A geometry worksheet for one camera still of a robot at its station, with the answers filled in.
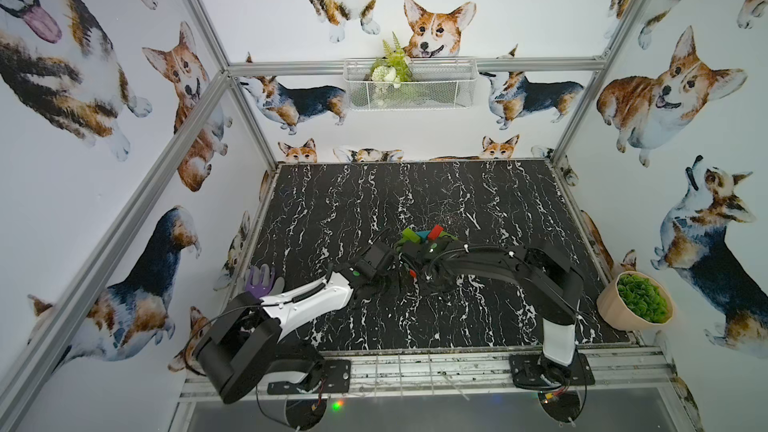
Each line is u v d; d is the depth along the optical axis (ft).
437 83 3.03
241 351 1.37
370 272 2.17
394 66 2.70
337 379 2.40
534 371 2.40
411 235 3.22
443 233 3.28
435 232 3.19
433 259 2.02
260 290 2.87
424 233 3.22
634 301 2.43
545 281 1.56
